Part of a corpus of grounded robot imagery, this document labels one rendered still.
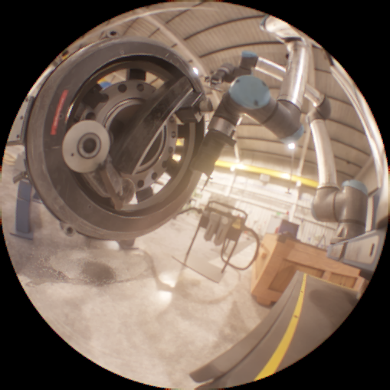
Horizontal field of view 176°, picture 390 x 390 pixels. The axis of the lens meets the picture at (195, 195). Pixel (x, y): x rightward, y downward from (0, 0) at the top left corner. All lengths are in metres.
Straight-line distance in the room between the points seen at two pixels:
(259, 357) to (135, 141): 0.42
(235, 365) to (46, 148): 0.40
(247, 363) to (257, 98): 0.40
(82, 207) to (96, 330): 0.36
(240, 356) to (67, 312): 0.45
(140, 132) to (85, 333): 0.57
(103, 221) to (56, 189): 0.15
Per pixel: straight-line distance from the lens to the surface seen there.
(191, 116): 0.45
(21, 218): 0.76
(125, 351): 0.46
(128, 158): 0.33
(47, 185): 0.32
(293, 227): 1.08
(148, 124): 0.36
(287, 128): 0.37
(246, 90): 0.32
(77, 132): 0.31
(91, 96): 0.46
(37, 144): 0.32
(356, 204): 0.63
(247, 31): 8.13
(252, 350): 0.17
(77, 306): 0.52
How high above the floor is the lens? 0.43
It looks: 6 degrees up
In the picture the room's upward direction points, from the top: 22 degrees clockwise
